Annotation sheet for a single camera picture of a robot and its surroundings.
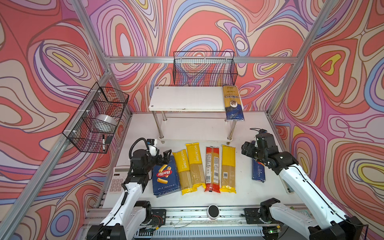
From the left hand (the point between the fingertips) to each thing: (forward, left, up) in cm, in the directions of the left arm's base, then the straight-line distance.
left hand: (164, 149), depth 83 cm
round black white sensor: (-30, -26, -9) cm, 40 cm away
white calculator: (-10, +27, -12) cm, 31 cm away
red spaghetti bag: (-12, -27, -11) cm, 32 cm away
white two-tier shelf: (+40, -16, -13) cm, 45 cm away
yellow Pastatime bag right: (-5, -18, -12) cm, 22 cm away
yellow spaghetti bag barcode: (-8, -37, -12) cm, 39 cm away
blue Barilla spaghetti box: (-8, -54, -11) cm, 56 cm away
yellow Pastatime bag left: (-14, -12, -11) cm, 22 cm away
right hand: (-3, -46, +2) cm, 46 cm away
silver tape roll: (+7, +27, +18) cm, 33 cm away
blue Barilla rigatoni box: (-14, -1, -8) cm, 16 cm away
